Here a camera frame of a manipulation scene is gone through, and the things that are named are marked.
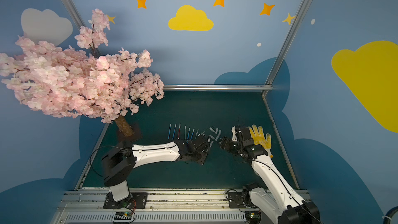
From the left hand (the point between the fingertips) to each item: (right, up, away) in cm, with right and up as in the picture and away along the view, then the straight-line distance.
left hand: (206, 155), depth 84 cm
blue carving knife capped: (-11, +10, +14) cm, 20 cm away
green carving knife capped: (-14, +10, +15) cm, 22 cm away
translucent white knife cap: (+4, +12, +17) cm, 21 cm away
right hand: (+10, +8, -2) cm, 12 cm away
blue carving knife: (-24, +12, +14) cm, 30 cm away
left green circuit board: (-40, -25, -12) cm, 49 cm away
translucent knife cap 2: (+9, +10, +16) cm, 22 cm away
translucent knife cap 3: (+7, +8, +12) cm, 16 cm away
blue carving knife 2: (-21, +11, +14) cm, 27 cm away
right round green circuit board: (+22, -26, -11) cm, 36 cm away
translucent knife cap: (+7, +12, +16) cm, 21 cm away
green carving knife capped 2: (-6, +10, +14) cm, 18 cm away
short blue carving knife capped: (-9, +9, +14) cm, 19 cm away
